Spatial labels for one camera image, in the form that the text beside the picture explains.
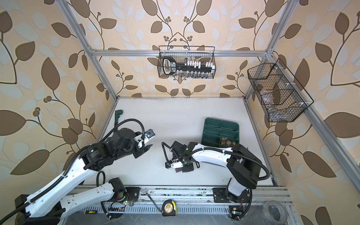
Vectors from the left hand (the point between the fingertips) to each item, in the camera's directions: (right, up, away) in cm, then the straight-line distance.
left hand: (149, 139), depth 68 cm
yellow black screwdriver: (-30, -37, +1) cm, 47 cm away
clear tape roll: (+63, -37, +1) cm, 73 cm away
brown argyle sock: (+44, -6, +20) cm, 48 cm away
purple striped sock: (+14, -21, +14) cm, 29 cm away
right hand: (+18, -18, +15) cm, 29 cm away
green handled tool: (-36, +12, +40) cm, 55 cm away
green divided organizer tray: (+41, -1, +23) cm, 47 cm away
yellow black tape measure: (+10, -34, -1) cm, 35 cm away
